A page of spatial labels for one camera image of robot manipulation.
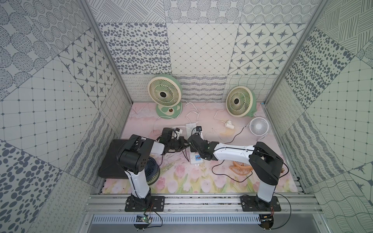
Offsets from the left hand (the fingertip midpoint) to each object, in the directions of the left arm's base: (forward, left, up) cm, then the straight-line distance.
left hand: (191, 141), depth 93 cm
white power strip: (-11, -3, -2) cm, 11 cm away
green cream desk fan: (+27, -35, +10) cm, 46 cm away
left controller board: (-42, +23, -5) cm, 48 cm away
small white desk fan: (+11, -46, +4) cm, 47 cm away
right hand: (-1, -3, +1) cm, 3 cm away
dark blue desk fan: (-21, +20, +4) cm, 30 cm away
